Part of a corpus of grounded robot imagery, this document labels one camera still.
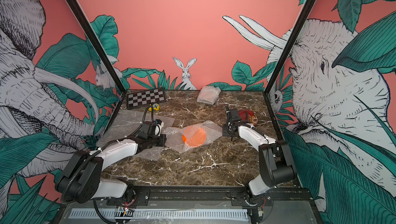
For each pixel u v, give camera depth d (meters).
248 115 1.06
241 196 0.74
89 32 0.86
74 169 0.44
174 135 0.96
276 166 0.45
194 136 0.88
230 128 0.67
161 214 0.70
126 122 1.01
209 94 1.15
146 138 0.70
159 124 0.84
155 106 1.11
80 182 0.42
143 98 1.11
